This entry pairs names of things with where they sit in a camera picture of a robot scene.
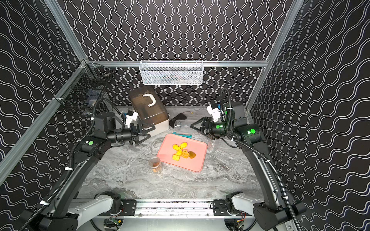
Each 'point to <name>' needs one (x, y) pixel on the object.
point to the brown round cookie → (191, 154)
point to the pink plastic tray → (195, 164)
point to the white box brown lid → (150, 108)
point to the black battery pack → (179, 116)
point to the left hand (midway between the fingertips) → (151, 129)
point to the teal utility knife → (185, 135)
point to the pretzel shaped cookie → (185, 154)
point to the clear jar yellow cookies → (211, 146)
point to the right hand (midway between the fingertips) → (194, 127)
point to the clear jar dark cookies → (155, 164)
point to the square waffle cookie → (175, 157)
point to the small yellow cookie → (176, 147)
